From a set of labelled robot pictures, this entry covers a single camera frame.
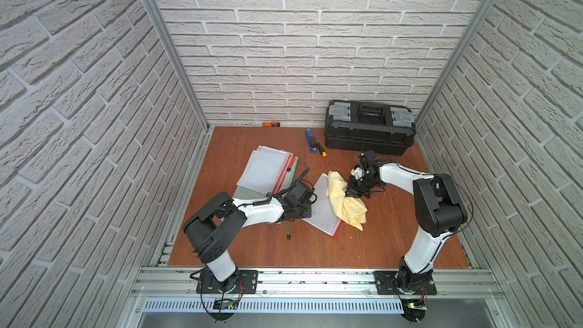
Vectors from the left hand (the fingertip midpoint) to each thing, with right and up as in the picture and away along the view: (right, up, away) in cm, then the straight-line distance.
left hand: (312, 208), depth 90 cm
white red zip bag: (-11, +17, +13) cm, 24 cm away
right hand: (+16, +5, +4) cm, 17 cm away
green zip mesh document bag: (-29, +5, +5) cm, 29 cm away
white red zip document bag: (-21, +14, +14) cm, 29 cm away
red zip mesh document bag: (+5, -3, -2) cm, 6 cm away
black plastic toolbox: (+32, +33, +8) cm, 47 cm away
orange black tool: (-21, +37, +31) cm, 53 cm away
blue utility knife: (+1, +29, +20) cm, 35 cm away
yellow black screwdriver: (+7, +22, +17) cm, 28 cm away
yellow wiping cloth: (+15, 0, -2) cm, 15 cm away
